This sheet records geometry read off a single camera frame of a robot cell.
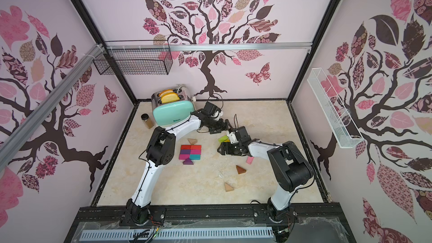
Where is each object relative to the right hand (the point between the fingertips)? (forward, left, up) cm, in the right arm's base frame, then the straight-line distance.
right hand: (223, 152), depth 93 cm
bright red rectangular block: (+4, +16, 0) cm, 16 cm away
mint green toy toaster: (+19, +32, +12) cm, 40 cm away
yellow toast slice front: (+27, +31, +18) cm, 45 cm away
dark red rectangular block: (+2, +21, +3) cm, 21 cm away
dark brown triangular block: (-11, -9, 0) cm, 14 cm away
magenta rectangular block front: (-4, +21, +5) cm, 22 cm away
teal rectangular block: (-2, +16, 0) cm, 16 cm away
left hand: (+12, -2, +3) cm, 13 cm away
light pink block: (-4, -15, -1) cm, 15 cm away
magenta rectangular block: (0, +16, 0) cm, 16 cm away
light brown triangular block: (-19, -2, -1) cm, 19 cm away
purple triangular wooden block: (-5, +20, 0) cm, 20 cm away
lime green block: (+9, +1, -2) cm, 10 cm away
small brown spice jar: (+19, +46, +5) cm, 50 cm away
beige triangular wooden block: (+7, +18, 0) cm, 20 cm away
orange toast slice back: (+31, +34, +19) cm, 50 cm away
